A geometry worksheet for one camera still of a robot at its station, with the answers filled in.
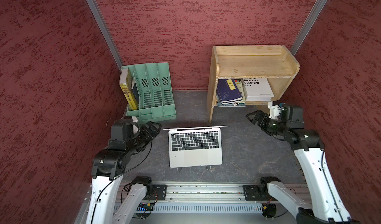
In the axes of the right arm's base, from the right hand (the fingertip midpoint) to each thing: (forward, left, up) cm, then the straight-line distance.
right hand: (250, 122), depth 69 cm
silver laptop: (-3, +26, -20) cm, 33 cm away
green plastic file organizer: (+50, +60, -21) cm, 81 cm away
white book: (+25, -12, -3) cm, 28 cm away
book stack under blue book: (+17, +1, -6) cm, 18 cm away
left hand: (-6, +44, +1) cm, 44 cm away
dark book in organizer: (+35, +68, -12) cm, 77 cm away
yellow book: (+29, +70, -3) cm, 76 cm away
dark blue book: (+24, +6, -3) cm, 25 cm away
